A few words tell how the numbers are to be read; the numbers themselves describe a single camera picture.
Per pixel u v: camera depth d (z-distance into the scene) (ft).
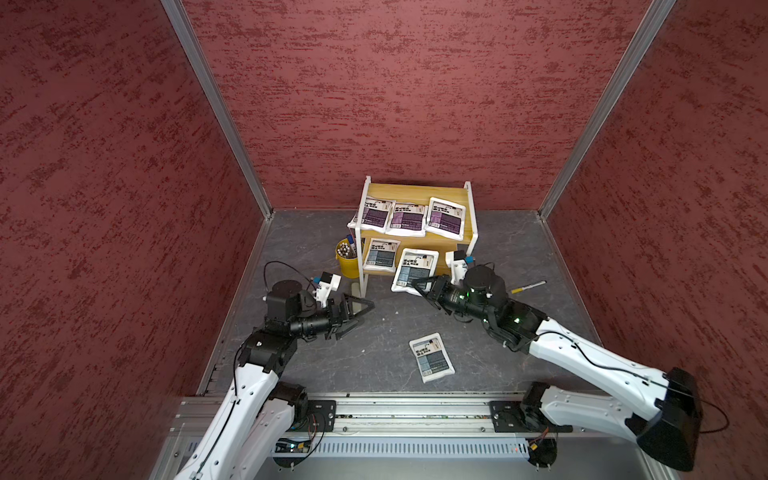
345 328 2.26
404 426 2.43
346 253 2.85
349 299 2.03
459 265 2.19
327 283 2.22
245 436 1.50
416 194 2.60
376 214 2.42
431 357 2.72
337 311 2.00
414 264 2.38
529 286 3.25
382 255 2.80
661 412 1.29
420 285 2.27
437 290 2.15
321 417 2.34
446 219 2.38
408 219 2.36
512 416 2.42
